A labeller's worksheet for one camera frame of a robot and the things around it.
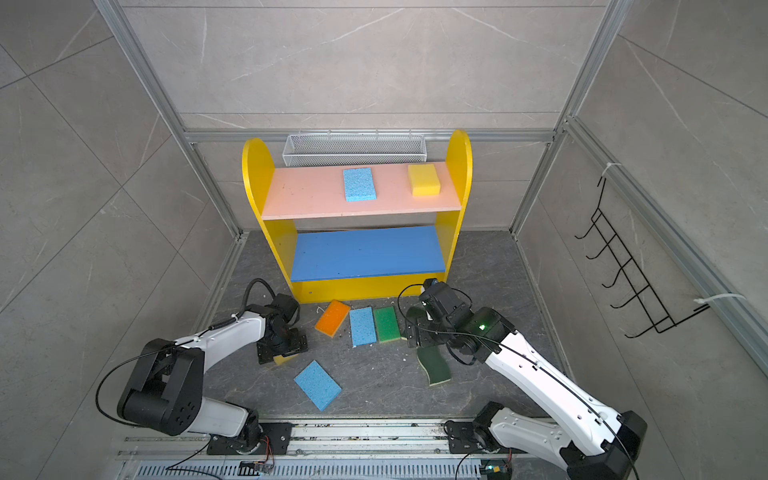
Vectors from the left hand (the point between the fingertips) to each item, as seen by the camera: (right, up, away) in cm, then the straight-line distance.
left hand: (291, 345), depth 89 cm
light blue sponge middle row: (+21, +5, +4) cm, 22 cm away
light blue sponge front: (+11, -9, -8) cm, 16 cm away
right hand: (+38, +10, -15) cm, 42 cm away
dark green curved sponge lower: (+43, -4, -5) cm, 43 cm away
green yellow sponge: (+29, +6, +4) cm, 30 cm away
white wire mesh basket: (+5, +63, +9) cm, 63 cm away
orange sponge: (+12, +7, +6) cm, 15 cm away
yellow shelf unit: (+18, +36, +10) cm, 41 cm away
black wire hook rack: (+86, +26, -19) cm, 92 cm away
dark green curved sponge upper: (+39, +9, +7) cm, 40 cm away
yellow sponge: (-2, -2, -5) cm, 6 cm away
